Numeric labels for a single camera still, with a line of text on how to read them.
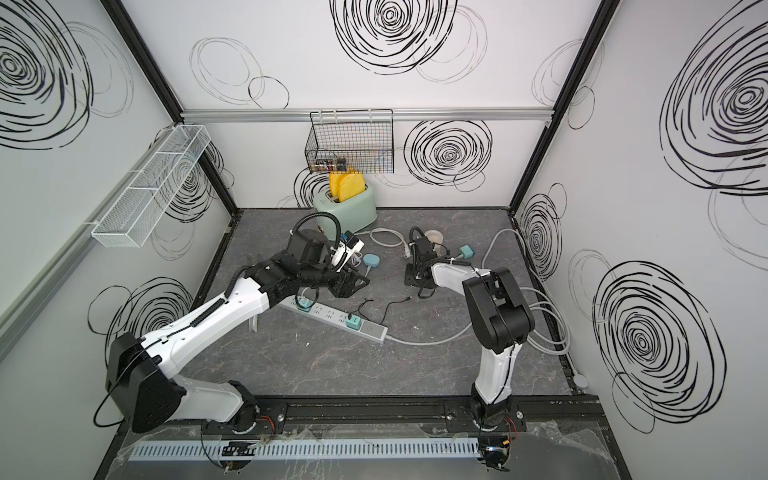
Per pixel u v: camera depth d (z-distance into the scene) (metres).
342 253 0.67
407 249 1.05
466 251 1.05
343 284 0.65
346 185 1.00
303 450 0.96
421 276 0.73
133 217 0.72
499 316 0.50
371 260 1.00
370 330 0.86
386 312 0.92
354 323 0.83
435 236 0.96
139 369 0.39
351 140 0.96
